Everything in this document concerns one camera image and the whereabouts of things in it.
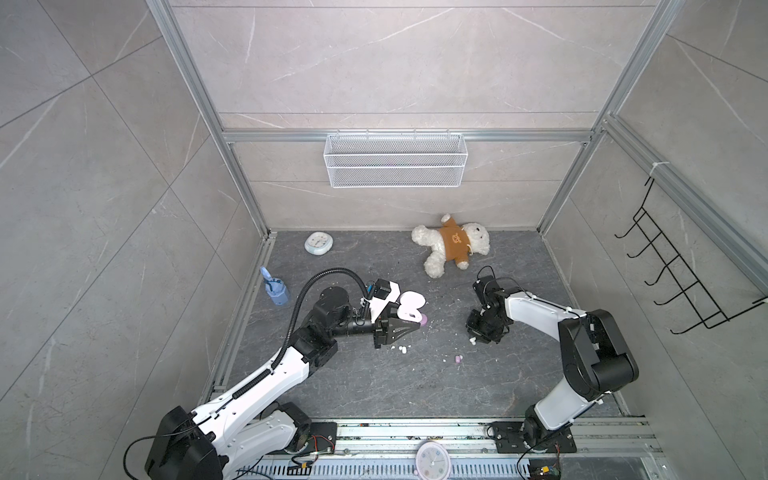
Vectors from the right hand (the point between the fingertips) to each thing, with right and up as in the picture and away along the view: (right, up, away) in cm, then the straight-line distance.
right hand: (469, 333), depth 93 cm
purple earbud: (-5, -6, -7) cm, 11 cm away
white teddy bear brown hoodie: (-3, +29, +14) cm, 33 cm away
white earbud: (0, -1, -3) cm, 4 cm away
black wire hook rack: (+42, +21, -25) cm, 53 cm away
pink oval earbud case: (-14, +4, 0) cm, 15 cm away
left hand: (-20, +12, -27) cm, 36 cm away
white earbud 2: (-21, -4, -5) cm, 22 cm away
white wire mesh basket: (-13, +58, +7) cm, 60 cm away
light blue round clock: (-53, +29, +21) cm, 64 cm away
